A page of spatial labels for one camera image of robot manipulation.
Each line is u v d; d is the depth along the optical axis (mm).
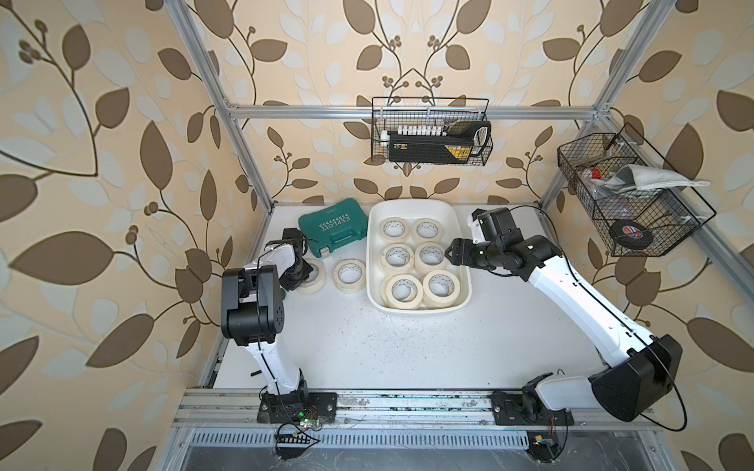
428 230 1116
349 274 1014
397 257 1029
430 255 1021
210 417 738
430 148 843
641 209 727
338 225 1083
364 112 908
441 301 866
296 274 825
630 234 720
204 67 812
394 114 912
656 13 706
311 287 940
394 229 1118
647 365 389
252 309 503
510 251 560
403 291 963
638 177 635
